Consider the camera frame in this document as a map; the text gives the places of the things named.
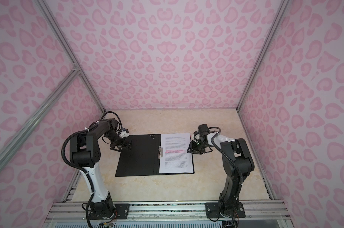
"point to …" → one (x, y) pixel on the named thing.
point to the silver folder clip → (160, 150)
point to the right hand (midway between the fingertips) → (190, 150)
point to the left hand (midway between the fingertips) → (126, 147)
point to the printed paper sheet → (176, 158)
